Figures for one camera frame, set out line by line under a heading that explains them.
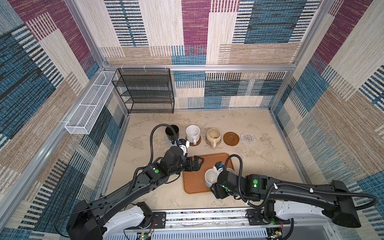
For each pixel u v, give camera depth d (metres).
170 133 1.02
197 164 0.66
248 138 1.02
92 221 0.39
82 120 0.92
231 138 1.03
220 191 0.64
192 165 0.66
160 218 0.74
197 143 1.00
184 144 0.69
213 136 1.00
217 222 0.73
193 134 1.02
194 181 0.85
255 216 0.74
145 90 1.10
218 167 0.67
